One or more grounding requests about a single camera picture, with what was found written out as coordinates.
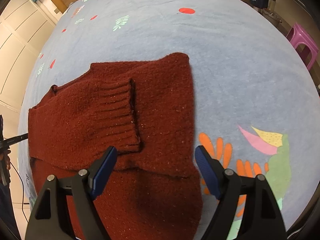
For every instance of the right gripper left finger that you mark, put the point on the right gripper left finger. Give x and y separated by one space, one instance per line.
50 218

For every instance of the dark red knitted sweater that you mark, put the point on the dark red knitted sweater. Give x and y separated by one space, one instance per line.
145 109

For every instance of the light blue patterned blanket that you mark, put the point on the light blue patterned blanket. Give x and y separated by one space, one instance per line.
256 108

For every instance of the white wardrobe doors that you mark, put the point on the white wardrobe doors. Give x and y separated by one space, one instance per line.
25 28

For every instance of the purple plastic stool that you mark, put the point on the purple plastic stool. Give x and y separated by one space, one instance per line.
298 36

